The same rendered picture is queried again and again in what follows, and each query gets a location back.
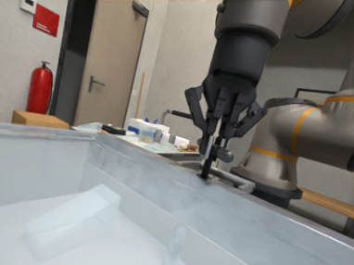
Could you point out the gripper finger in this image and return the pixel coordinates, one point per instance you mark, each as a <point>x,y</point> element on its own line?
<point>251,117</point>
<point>194,105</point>

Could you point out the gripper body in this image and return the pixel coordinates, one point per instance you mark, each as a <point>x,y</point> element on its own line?
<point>237,65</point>

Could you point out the black key with grey knob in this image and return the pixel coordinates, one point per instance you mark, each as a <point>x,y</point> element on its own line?
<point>206,166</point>

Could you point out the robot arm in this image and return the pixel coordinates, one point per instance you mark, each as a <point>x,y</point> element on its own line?
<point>321,132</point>

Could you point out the grey key rack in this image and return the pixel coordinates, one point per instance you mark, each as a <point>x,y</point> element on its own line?
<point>244,184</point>

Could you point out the glass vitrine case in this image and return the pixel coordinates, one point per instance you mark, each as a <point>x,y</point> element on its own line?
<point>222,216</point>

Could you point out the clear acrylic wedge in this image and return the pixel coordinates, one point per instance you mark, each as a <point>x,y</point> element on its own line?
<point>71,222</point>

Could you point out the white tube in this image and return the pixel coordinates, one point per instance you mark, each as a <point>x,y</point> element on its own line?
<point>176,139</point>

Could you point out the brown small object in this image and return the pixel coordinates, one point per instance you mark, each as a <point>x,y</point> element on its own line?
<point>188,147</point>

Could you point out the pale green tray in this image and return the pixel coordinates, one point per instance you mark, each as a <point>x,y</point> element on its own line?
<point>163,147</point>

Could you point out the wooden stick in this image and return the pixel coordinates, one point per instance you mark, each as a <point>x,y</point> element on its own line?
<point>140,92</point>

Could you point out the clear plastic beaker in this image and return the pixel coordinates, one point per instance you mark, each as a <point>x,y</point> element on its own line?
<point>146,133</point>

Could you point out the white box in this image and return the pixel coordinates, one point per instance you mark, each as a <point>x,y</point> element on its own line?
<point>136,123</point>

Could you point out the black framed picture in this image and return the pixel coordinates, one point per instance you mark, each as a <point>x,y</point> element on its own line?
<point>312,90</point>

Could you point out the black handheld device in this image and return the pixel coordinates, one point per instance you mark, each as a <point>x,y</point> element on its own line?
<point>113,129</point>

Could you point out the beige door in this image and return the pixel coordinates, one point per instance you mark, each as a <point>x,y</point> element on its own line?
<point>108,55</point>

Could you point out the clear plastic bag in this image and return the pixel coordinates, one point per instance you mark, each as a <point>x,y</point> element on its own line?
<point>88,126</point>

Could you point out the black door closer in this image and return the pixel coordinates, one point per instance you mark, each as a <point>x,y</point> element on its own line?
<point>140,7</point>

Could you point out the wooden handrail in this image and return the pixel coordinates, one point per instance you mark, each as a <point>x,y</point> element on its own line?
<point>327,202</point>

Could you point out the red fire extinguisher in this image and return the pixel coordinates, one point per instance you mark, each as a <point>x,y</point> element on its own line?
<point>39,89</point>

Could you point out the brown cardboard box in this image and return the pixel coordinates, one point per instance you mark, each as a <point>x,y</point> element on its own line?
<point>38,119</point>

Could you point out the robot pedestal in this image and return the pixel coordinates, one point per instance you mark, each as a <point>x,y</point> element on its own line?
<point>271,194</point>

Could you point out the red wall sign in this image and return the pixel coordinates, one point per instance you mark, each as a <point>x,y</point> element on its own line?
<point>46,20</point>

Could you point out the white wall sign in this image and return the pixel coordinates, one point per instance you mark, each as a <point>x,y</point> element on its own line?
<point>28,5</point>

